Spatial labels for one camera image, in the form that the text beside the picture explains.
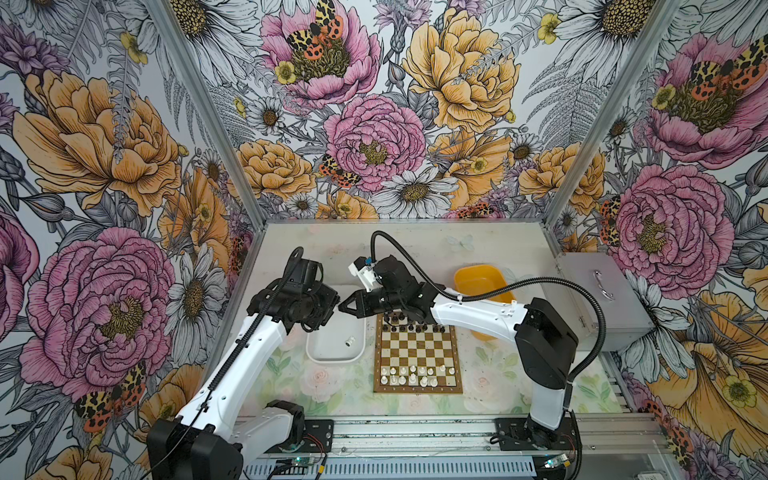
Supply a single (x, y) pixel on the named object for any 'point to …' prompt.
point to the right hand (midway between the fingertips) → (343, 317)
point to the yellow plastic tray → (475, 278)
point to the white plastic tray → (342, 339)
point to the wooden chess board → (415, 357)
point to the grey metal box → (629, 324)
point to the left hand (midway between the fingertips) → (339, 310)
